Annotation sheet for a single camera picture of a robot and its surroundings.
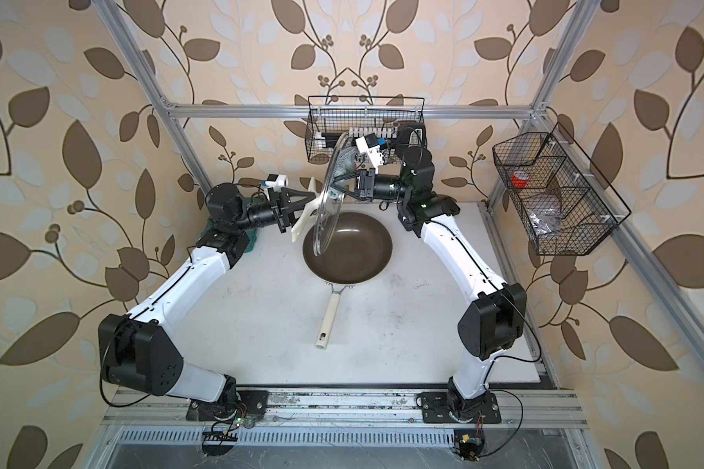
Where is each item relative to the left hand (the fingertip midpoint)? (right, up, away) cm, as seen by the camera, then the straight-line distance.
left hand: (308, 199), depth 66 cm
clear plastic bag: (+59, -3, +8) cm, 59 cm away
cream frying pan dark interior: (+5, -14, +36) cm, 39 cm away
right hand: (+5, +3, -1) cm, 6 cm away
